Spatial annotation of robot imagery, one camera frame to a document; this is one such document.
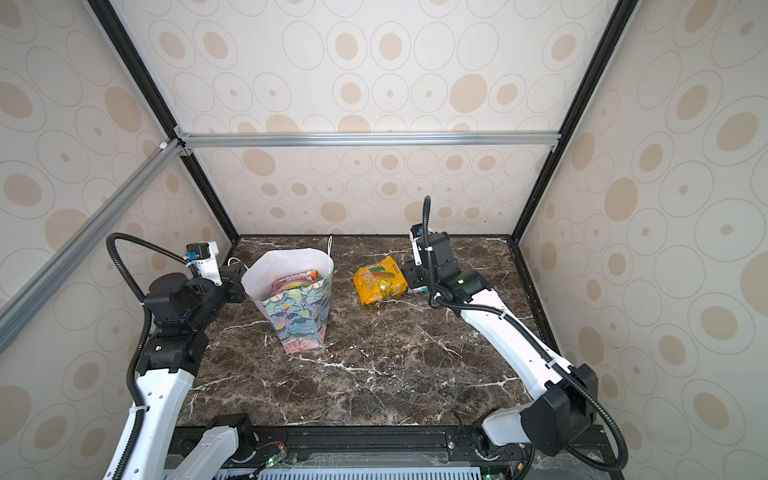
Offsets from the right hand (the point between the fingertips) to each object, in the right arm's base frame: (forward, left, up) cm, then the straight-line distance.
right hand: (416, 261), depth 79 cm
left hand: (-6, +40, +9) cm, 41 cm away
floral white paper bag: (-8, +31, 0) cm, 32 cm away
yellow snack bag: (+8, +11, -20) cm, 24 cm away
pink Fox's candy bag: (0, +35, -8) cm, 36 cm away
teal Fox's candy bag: (+8, -2, -25) cm, 26 cm away
